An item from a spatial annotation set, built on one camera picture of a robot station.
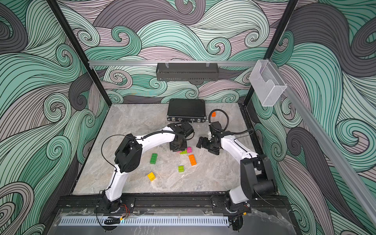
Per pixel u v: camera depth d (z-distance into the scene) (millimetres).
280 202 742
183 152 923
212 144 739
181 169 852
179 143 770
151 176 796
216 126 723
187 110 1206
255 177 428
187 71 951
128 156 523
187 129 742
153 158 883
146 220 697
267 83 780
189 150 904
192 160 877
